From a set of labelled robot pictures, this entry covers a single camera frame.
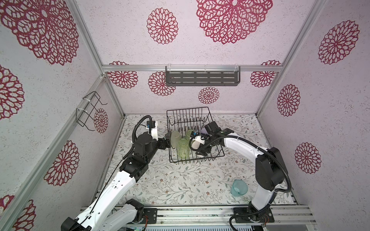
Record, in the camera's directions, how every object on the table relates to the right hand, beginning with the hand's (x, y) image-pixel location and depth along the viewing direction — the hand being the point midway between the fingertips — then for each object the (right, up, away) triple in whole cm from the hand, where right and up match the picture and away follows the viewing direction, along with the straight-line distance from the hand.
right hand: (200, 143), depth 90 cm
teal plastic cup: (+21, -25, -8) cm, 34 cm away
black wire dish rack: (-4, +16, +20) cm, 26 cm away
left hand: (-21, +7, -15) cm, 27 cm away
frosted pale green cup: (-16, +4, +3) cm, 16 cm away
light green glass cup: (-10, -3, -5) cm, 12 cm away
